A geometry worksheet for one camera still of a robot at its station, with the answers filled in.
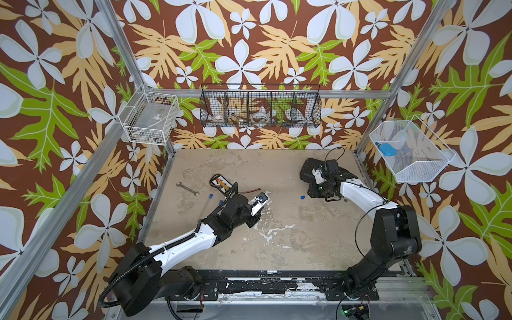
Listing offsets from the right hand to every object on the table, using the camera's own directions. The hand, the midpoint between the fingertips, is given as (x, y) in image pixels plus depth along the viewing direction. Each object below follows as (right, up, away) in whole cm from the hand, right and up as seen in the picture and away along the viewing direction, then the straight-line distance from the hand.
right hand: (310, 190), depth 93 cm
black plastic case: (+2, +13, +12) cm, 18 cm away
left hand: (-24, -4, -12) cm, 27 cm away
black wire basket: (-23, +42, +5) cm, 49 cm away
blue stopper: (-49, -3, +6) cm, 50 cm away
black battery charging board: (-44, +2, +11) cm, 45 cm away
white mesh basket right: (+40, +15, -15) cm, 45 cm away
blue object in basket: (+32, +19, -8) cm, 38 cm away
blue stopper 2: (-3, -4, +5) cm, 7 cm away
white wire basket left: (-73, +33, -7) cm, 80 cm away
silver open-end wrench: (-57, -2, +8) cm, 58 cm away
